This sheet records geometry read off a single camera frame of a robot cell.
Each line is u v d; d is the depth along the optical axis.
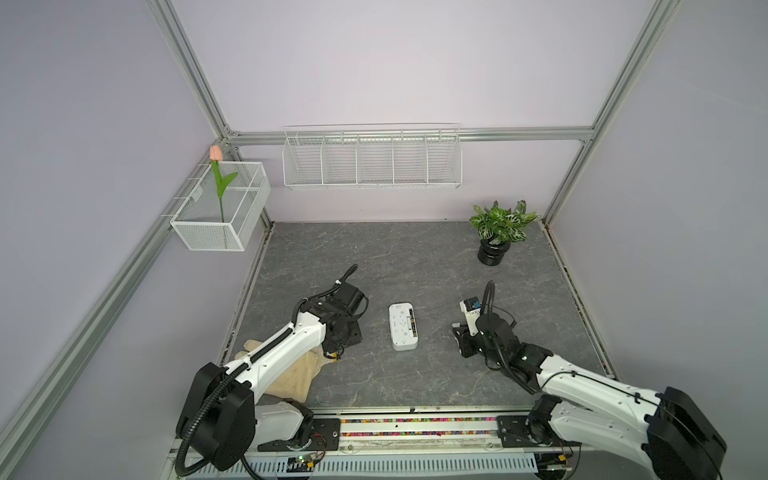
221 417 0.40
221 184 0.83
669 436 0.40
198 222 0.72
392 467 1.58
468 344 0.74
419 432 0.75
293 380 0.83
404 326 0.88
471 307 0.74
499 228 0.87
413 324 0.89
